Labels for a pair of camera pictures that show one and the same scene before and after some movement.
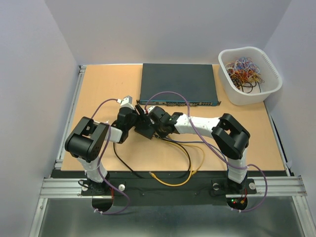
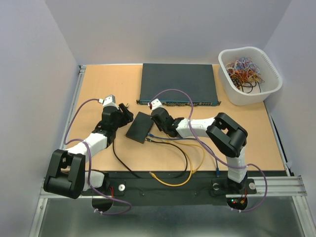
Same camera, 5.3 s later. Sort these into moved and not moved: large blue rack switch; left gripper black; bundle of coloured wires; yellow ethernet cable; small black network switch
Moved: left gripper black; small black network switch
Not moved: large blue rack switch; bundle of coloured wires; yellow ethernet cable
